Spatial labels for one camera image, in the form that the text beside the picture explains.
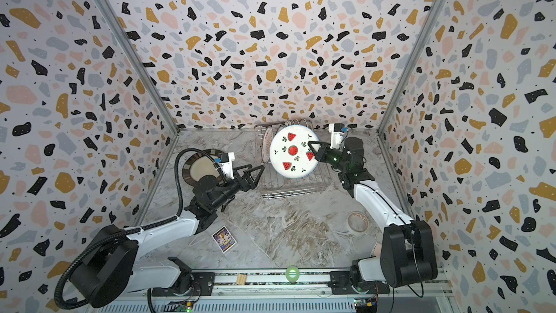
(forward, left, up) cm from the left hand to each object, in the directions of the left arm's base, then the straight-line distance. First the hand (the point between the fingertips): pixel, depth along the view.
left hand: (258, 164), depth 75 cm
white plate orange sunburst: (+29, 0, -20) cm, 35 cm away
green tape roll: (-31, -12, -25) cm, 42 cm away
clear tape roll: (-11, -39, -25) cm, 48 cm away
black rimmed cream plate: (+18, +33, -25) cm, 45 cm away
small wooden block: (-31, +6, -24) cm, 40 cm away
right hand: (+8, -17, +4) cm, 19 cm away
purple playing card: (-18, +14, -24) cm, 33 cm away
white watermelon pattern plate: (+7, -12, -3) cm, 14 cm away
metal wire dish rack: (+7, -5, -26) cm, 27 cm away
